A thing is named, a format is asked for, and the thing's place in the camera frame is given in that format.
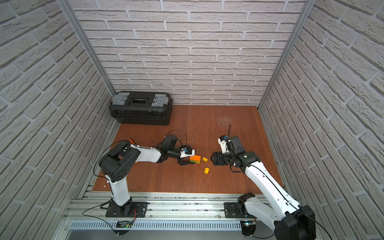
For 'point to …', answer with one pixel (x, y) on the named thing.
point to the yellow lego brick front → (206, 170)
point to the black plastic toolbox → (142, 108)
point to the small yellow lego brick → (205, 159)
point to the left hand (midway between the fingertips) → (196, 154)
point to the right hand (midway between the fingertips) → (219, 157)
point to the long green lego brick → (194, 161)
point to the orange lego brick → (195, 157)
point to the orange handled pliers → (131, 141)
